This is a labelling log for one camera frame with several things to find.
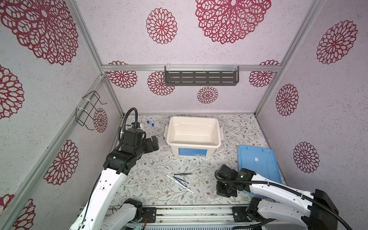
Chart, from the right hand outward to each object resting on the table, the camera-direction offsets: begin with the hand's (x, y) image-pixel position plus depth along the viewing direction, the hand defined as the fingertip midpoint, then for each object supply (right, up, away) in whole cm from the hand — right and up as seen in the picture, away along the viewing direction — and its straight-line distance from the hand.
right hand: (215, 193), depth 77 cm
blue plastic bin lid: (+34, +14, +18) cm, 41 cm away
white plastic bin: (-9, +28, +32) cm, 44 cm away
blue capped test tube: (-41, +38, +18) cm, 59 cm away
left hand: (-35, +27, -4) cm, 44 cm away
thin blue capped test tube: (-41, +34, +35) cm, 64 cm away
